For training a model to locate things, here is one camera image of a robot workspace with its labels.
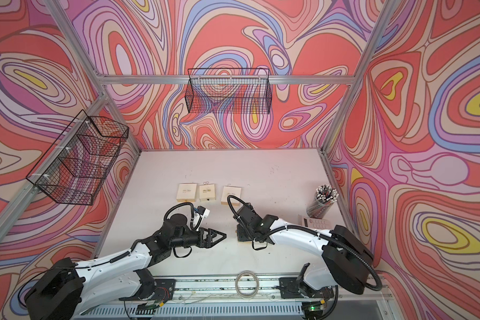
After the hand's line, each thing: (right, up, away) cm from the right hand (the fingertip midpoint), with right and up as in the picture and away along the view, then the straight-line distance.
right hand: (244, 238), depth 83 cm
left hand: (-8, +3, -8) cm, 12 cm away
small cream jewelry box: (-18, +18, +15) cm, 30 cm away
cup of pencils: (+33, +18, -5) cm, 38 cm away
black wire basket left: (-65, +30, -8) cm, 73 cm away
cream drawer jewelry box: (-28, +18, +13) cm, 36 cm away
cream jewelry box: (-7, +19, +16) cm, 25 cm away
